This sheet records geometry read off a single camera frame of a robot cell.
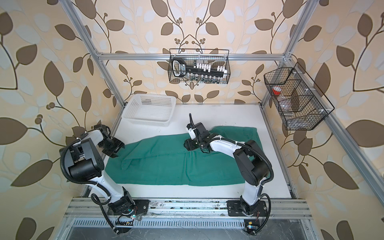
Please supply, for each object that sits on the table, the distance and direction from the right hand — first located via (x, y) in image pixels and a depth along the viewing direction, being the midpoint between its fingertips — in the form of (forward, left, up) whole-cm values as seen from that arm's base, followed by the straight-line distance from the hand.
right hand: (188, 144), depth 91 cm
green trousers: (-6, +16, -6) cm, 18 cm away
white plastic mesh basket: (+29, +25, +1) cm, 38 cm away
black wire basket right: (+4, -58, +27) cm, 64 cm away
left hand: (0, +42, -3) cm, 43 cm away
